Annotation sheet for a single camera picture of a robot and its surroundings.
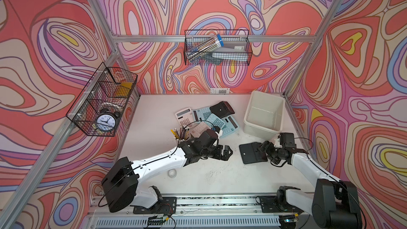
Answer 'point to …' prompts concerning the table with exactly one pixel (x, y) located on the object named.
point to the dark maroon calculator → (222, 109)
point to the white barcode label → (219, 90)
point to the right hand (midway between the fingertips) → (262, 154)
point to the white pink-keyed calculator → (185, 117)
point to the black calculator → (251, 153)
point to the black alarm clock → (106, 121)
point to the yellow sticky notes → (123, 90)
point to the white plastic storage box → (264, 115)
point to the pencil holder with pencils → (182, 134)
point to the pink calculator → (198, 128)
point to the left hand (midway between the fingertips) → (227, 152)
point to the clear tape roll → (172, 173)
